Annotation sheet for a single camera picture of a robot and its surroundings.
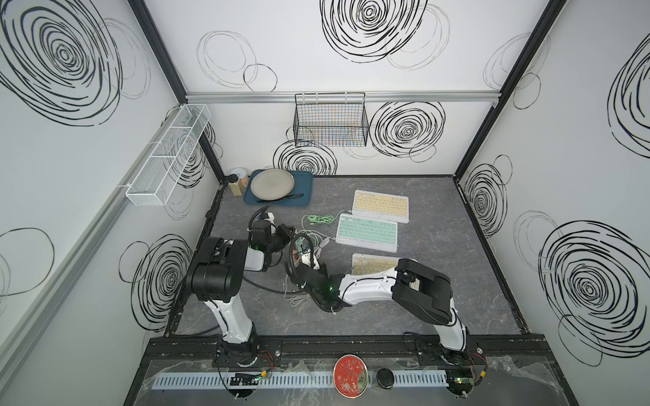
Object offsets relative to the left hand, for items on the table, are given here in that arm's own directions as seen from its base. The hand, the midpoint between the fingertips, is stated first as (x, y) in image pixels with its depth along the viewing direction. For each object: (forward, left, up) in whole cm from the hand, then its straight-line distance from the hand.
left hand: (295, 228), depth 97 cm
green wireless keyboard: (+2, -29, -5) cm, 29 cm away
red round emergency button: (-47, -20, 0) cm, 51 cm away
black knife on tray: (+18, +6, -3) cm, 19 cm away
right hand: (-16, -4, 0) cm, 16 cm away
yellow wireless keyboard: (+15, -36, -3) cm, 39 cm away
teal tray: (+28, -1, -5) cm, 29 cm away
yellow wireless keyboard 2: (-13, -26, -3) cm, 29 cm away
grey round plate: (+26, +14, -3) cm, 29 cm away
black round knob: (-47, -28, +6) cm, 55 cm away
